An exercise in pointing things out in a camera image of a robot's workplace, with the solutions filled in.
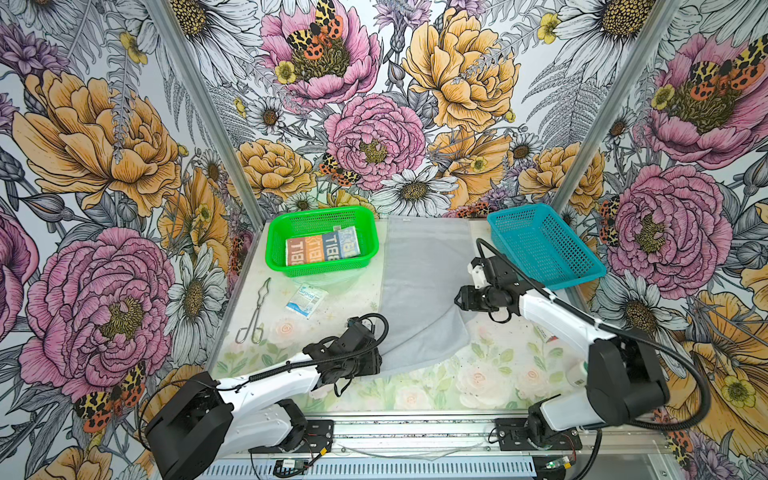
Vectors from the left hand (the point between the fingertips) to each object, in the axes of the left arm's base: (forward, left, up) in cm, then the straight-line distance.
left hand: (369, 369), depth 84 cm
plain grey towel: (+42, -20, -5) cm, 46 cm away
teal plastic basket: (+46, -64, -1) cm, 78 cm away
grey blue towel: (+45, +12, +2) cm, 46 cm away
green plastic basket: (+53, +30, +4) cm, 61 cm away
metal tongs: (+11, +34, -1) cm, 36 cm away
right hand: (+15, -28, +7) cm, 32 cm away
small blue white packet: (+23, +21, -1) cm, 31 cm away
